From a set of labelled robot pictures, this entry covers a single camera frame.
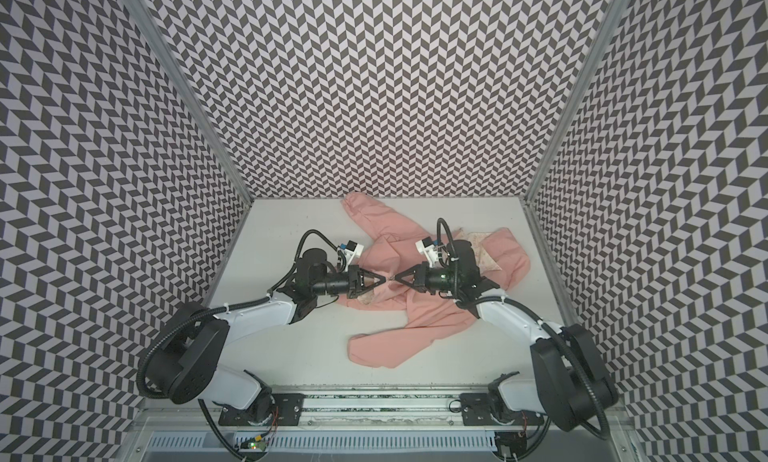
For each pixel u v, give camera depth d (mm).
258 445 661
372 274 788
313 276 697
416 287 695
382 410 750
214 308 481
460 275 648
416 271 749
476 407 733
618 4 678
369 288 741
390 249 997
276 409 711
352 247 788
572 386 414
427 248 762
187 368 428
